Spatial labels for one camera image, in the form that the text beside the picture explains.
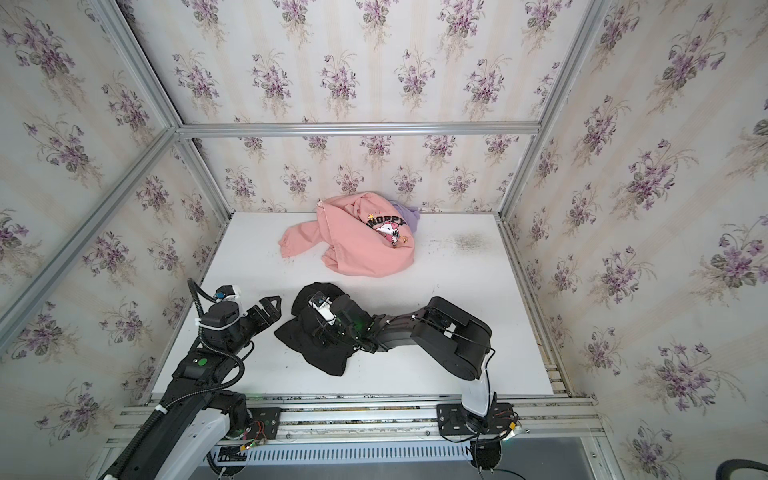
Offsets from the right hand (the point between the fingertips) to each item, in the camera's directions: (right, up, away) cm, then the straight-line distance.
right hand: (318, 320), depth 87 cm
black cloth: (-3, -2, -6) cm, 7 cm away
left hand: (-12, +7, -6) cm, 15 cm away
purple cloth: (+30, +34, +28) cm, 53 cm away
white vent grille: (+12, -27, -17) cm, 34 cm away
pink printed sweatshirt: (+11, +26, +17) cm, 33 cm away
